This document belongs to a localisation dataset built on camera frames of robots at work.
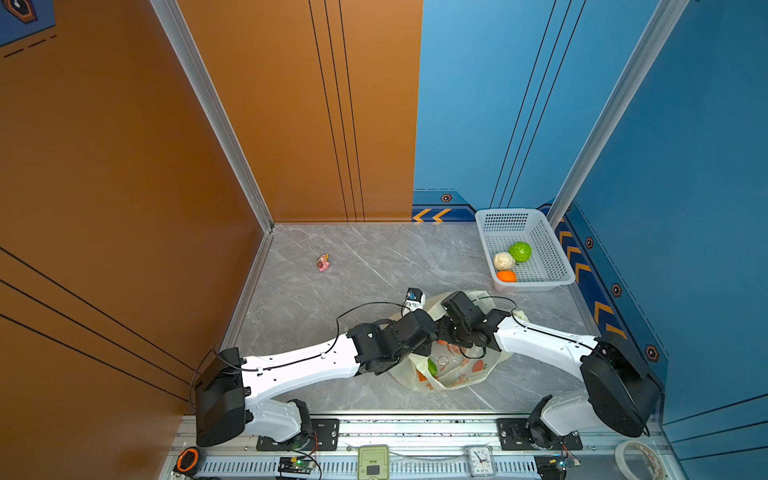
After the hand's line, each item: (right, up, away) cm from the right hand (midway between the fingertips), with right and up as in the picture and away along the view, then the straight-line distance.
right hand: (434, 334), depth 87 cm
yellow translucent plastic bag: (+4, -8, -2) cm, 9 cm away
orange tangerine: (+25, +16, +9) cm, 31 cm away
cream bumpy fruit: (+26, +21, +15) cm, 37 cm away
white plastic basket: (+42, +18, +16) cm, 48 cm away
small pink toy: (-37, +20, +18) cm, 46 cm away
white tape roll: (+49, -26, -19) cm, 59 cm away
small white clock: (+8, -24, -19) cm, 32 cm away
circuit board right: (+26, -27, -16) cm, 41 cm away
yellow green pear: (-1, -7, -6) cm, 10 cm away
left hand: (-2, +4, -12) cm, 13 cm away
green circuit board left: (-35, -27, -16) cm, 47 cm away
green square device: (-17, -24, -19) cm, 35 cm away
